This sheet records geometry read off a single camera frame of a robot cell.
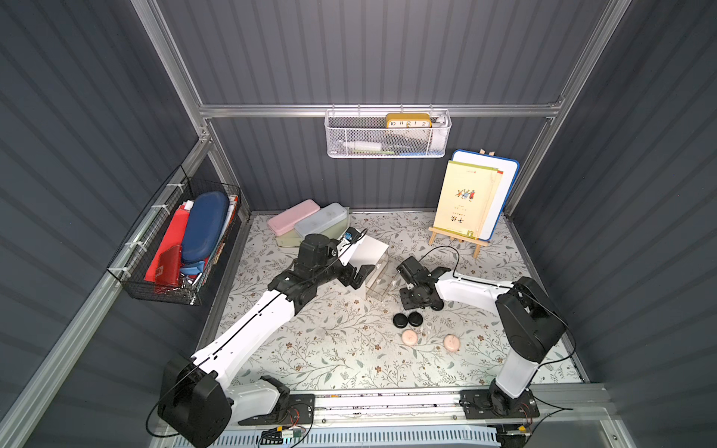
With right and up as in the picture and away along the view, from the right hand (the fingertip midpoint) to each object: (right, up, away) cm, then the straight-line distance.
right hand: (413, 297), depth 93 cm
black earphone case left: (-5, -6, -4) cm, 9 cm away
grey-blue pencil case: (-31, +28, +10) cm, 43 cm away
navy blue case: (-59, +23, -21) cm, 67 cm away
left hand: (-17, +15, -17) cm, 29 cm away
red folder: (-64, +14, -28) cm, 71 cm away
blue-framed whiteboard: (+30, +43, -5) cm, 52 cm away
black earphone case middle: (0, -6, -4) cm, 7 cm away
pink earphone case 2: (+10, -12, -10) cm, 18 cm away
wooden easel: (+10, +22, +12) cm, 27 cm away
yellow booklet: (+18, +35, +1) cm, 39 cm away
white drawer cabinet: (-15, +16, -3) cm, 22 cm away
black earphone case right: (+7, -2, -2) cm, 8 cm away
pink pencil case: (-45, +28, +14) cm, 55 cm away
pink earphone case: (-3, -10, -9) cm, 14 cm away
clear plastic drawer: (-10, +5, +5) cm, 13 cm away
